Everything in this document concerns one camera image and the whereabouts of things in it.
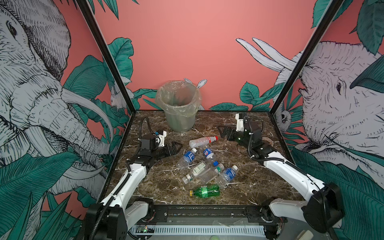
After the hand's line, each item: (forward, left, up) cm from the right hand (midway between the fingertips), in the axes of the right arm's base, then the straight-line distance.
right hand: (222, 126), depth 77 cm
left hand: (-7, +24, -9) cm, 26 cm away
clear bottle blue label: (-8, +18, -21) cm, 29 cm away
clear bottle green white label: (-16, +13, -21) cm, 29 cm away
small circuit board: (-43, +38, -26) cm, 63 cm away
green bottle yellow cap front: (-27, +8, -21) cm, 35 cm away
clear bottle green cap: (-16, +6, -27) cm, 32 cm away
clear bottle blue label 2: (-19, -4, -22) cm, 29 cm away
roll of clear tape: (+9, -38, -27) cm, 47 cm away
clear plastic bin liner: (+40, +28, -15) cm, 51 cm away
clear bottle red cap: (+5, +10, -22) cm, 25 cm away
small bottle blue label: (-5, +6, -21) cm, 22 cm away
